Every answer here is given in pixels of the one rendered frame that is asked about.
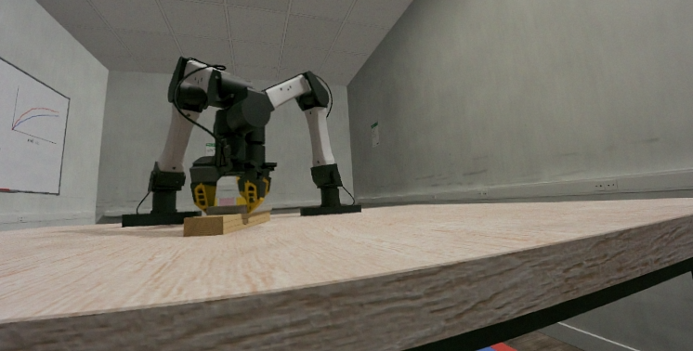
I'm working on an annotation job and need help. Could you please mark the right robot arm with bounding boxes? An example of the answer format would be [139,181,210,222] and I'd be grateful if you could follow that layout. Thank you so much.
[122,57,270,218]

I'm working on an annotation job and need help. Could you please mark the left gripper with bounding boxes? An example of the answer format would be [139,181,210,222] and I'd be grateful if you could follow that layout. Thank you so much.
[237,145,277,199]

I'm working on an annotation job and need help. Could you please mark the light wooden beam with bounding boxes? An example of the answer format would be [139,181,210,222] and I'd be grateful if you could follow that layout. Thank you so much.
[184,211,270,237]

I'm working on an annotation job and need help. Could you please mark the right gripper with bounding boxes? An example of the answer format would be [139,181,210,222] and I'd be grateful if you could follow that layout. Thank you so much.
[190,137,267,214]

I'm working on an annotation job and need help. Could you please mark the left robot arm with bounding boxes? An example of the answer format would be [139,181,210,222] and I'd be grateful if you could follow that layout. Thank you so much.
[243,71,361,212]

